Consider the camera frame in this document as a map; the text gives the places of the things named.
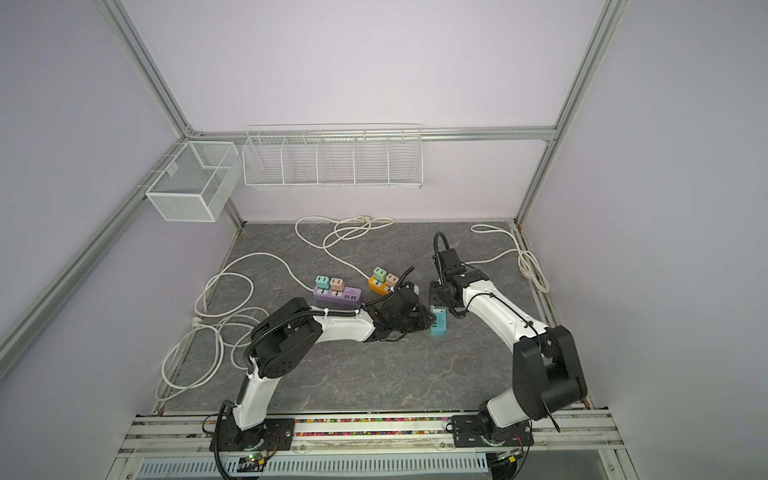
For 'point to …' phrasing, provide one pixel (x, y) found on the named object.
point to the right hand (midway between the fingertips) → (442, 297)
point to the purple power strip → (347, 296)
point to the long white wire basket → (334, 159)
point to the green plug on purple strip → (323, 282)
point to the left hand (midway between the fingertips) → (436, 324)
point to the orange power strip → (379, 287)
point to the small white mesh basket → (196, 184)
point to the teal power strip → (441, 313)
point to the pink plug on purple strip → (337, 284)
